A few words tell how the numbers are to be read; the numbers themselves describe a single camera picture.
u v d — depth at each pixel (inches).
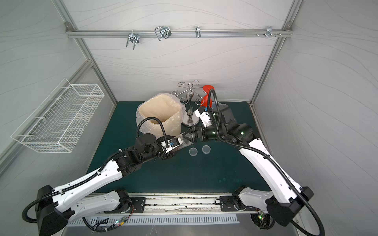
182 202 29.6
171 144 22.7
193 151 36.5
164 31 30.1
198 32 30.9
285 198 14.6
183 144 24.4
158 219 27.7
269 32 30.0
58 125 26.7
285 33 30.9
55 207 15.4
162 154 22.7
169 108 37.5
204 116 23.2
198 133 21.8
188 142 25.5
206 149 36.9
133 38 31.3
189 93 34.1
